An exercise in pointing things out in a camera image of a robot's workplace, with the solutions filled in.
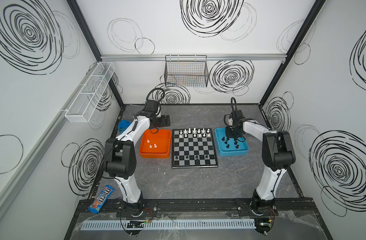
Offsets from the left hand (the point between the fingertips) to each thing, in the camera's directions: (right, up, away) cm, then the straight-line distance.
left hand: (165, 121), depth 93 cm
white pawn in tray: (-7, -15, +1) cm, 17 cm away
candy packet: (-30, -40, -18) cm, 53 cm away
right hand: (+41, -9, +6) cm, 42 cm away
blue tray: (+42, -16, +3) cm, 45 cm away
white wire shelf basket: (-38, +7, -21) cm, 44 cm away
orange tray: (-2, -12, +2) cm, 12 cm away
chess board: (+18, -17, 0) cm, 25 cm away
